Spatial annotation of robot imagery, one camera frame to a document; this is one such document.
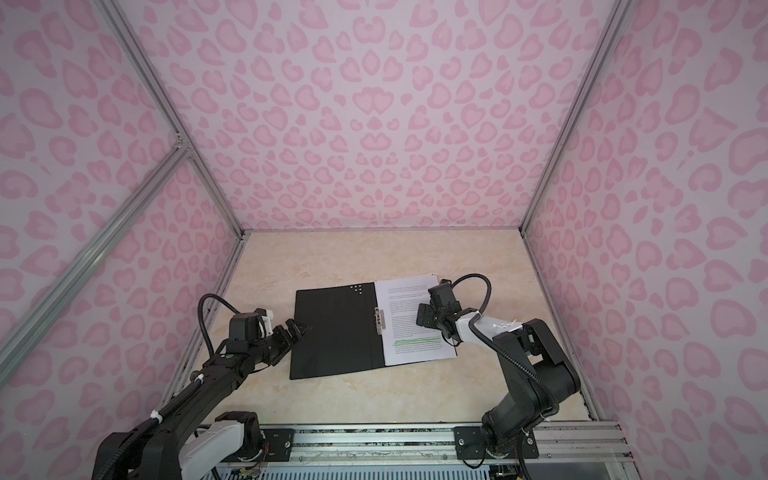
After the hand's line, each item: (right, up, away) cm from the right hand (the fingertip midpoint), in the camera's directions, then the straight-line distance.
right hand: (430, 314), depth 94 cm
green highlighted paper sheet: (-8, -7, -4) cm, 12 cm away
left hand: (-37, -3, -9) cm, 38 cm away
